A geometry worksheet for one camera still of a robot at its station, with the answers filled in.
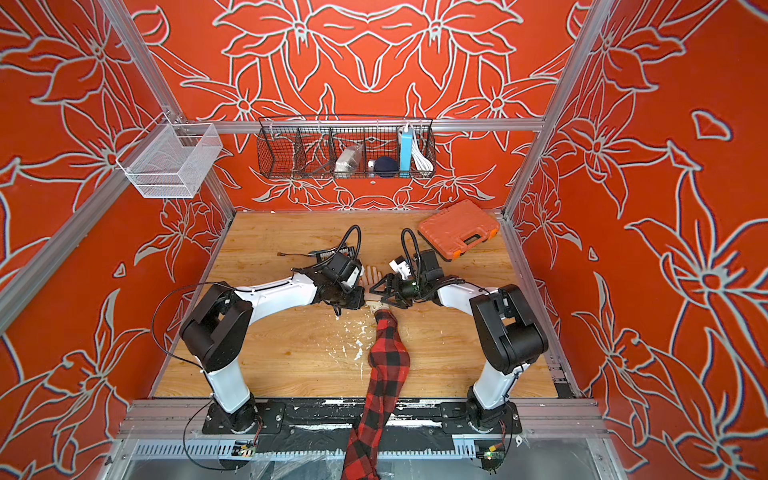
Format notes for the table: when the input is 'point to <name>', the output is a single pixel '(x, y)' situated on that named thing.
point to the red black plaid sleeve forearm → (388, 365)
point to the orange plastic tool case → (458, 228)
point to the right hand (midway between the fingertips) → (372, 296)
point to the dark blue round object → (385, 167)
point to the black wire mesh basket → (337, 147)
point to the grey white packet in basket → (348, 161)
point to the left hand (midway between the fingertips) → (366, 300)
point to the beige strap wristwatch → (375, 297)
